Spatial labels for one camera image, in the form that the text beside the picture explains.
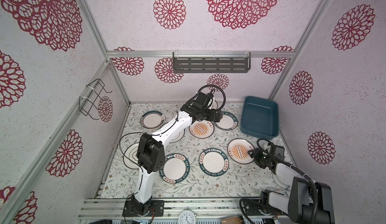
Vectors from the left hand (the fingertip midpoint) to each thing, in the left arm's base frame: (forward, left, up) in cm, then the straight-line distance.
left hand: (214, 117), depth 87 cm
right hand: (-14, -23, -17) cm, 31 cm away
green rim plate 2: (-22, +22, -19) cm, 37 cm away
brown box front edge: (-48, -7, -15) cm, 51 cm away
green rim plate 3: (-20, +1, -18) cm, 27 cm away
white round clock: (-47, +16, -15) cm, 52 cm away
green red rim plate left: (+14, +42, -19) cm, 48 cm away
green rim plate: (+10, -13, -17) cm, 24 cm away
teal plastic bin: (+15, -38, -20) cm, 45 cm away
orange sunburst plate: (+4, +6, -18) cm, 20 cm away
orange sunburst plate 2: (-12, -15, -19) cm, 28 cm away
